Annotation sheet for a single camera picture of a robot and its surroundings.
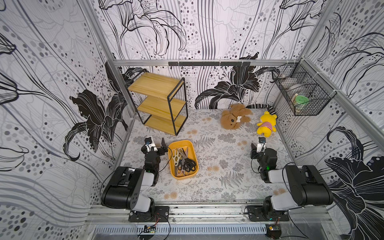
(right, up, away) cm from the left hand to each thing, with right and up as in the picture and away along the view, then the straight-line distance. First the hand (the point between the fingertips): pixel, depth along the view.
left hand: (157, 141), depth 90 cm
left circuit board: (+1, -41, -18) cm, 45 cm away
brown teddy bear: (+48, +14, +11) cm, 51 cm away
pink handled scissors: (+16, -15, -4) cm, 22 cm away
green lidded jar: (+80, +24, -12) cm, 85 cm away
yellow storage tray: (+12, -3, +5) cm, 13 cm away
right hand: (+62, 0, +2) cm, 62 cm away
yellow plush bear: (+73, +11, +11) cm, 75 cm away
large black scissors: (+19, -13, -4) cm, 23 cm away
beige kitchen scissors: (+11, -9, +3) cm, 14 cm away
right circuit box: (+61, -40, -20) cm, 76 cm away
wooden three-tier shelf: (+3, +20, +4) cm, 21 cm away
